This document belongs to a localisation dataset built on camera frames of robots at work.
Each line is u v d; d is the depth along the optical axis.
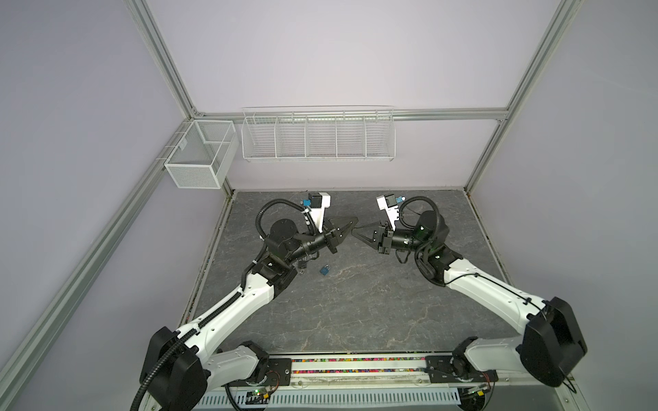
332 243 0.59
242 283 0.51
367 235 0.65
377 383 0.73
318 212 0.59
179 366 0.38
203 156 1.01
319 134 0.98
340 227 0.65
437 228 0.54
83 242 0.59
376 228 0.63
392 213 0.63
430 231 0.56
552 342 0.40
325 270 0.95
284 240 0.52
